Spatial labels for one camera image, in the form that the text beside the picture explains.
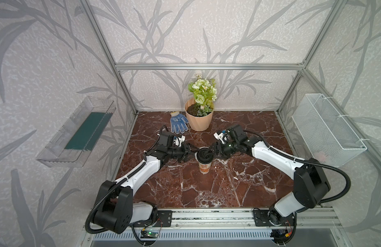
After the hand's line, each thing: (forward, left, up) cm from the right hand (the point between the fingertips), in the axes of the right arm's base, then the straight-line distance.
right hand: (208, 154), depth 79 cm
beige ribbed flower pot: (+25, +5, -5) cm, 26 cm away
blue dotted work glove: (+34, +21, -15) cm, 43 cm away
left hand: (0, +5, +1) cm, 6 cm away
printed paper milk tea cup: (-5, +2, -7) cm, 9 cm away
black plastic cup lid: (-2, +2, +2) cm, 4 cm away
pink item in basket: (-4, -53, +5) cm, 53 cm away
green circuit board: (-33, +29, -16) cm, 46 cm away
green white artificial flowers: (+35, +1, +11) cm, 36 cm away
